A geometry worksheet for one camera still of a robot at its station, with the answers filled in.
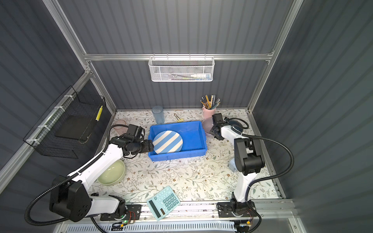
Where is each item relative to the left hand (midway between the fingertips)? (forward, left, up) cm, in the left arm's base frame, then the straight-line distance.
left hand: (148, 147), depth 85 cm
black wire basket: (-7, +39, +22) cm, 46 cm away
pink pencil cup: (+32, -41, -6) cm, 53 cm away
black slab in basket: (+3, +33, +18) cm, 38 cm away
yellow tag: (+15, +27, +14) cm, 34 cm away
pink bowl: (+21, -39, -7) cm, 45 cm away
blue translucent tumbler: (+27, -4, +1) cm, 27 cm away
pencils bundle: (+36, -43, -1) cm, 56 cm away
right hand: (+13, -45, -6) cm, 47 cm away
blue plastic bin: (+12, -28, -10) cm, 33 cm away
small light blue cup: (-12, -49, -5) cm, 50 cm away
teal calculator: (-28, -9, -10) cm, 31 cm away
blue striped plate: (+8, -10, -8) cm, 15 cm away
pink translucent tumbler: (+1, +10, +17) cm, 20 cm away
